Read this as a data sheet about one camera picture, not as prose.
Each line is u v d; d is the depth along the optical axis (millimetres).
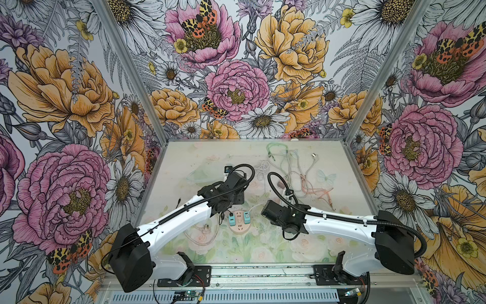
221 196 528
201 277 741
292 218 583
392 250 410
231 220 820
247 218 829
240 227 848
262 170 1052
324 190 993
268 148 1190
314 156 1120
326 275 741
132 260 394
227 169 717
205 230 834
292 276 761
